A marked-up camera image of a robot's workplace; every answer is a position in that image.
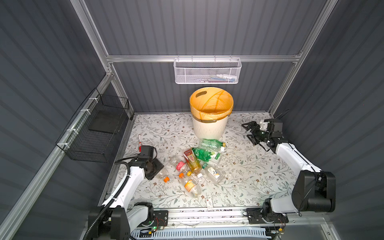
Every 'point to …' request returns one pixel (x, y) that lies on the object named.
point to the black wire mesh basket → (93, 134)
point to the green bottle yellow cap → (211, 145)
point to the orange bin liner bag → (209, 104)
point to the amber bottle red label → (193, 162)
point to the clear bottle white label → (212, 171)
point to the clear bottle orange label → (164, 174)
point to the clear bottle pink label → (178, 163)
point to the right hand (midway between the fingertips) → (246, 130)
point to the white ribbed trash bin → (214, 130)
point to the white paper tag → (209, 203)
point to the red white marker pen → (139, 143)
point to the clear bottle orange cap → (191, 186)
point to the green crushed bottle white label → (205, 155)
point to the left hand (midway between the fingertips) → (160, 168)
